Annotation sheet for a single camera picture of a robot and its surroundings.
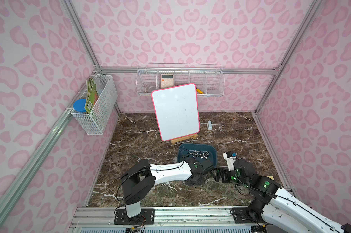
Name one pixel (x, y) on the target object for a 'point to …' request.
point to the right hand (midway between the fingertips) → (214, 171)
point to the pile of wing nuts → (202, 154)
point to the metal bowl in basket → (150, 89)
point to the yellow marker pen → (199, 91)
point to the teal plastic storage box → (183, 149)
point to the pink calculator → (167, 80)
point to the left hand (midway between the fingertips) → (199, 179)
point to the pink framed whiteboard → (177, 111)
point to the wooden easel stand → (186, 138)
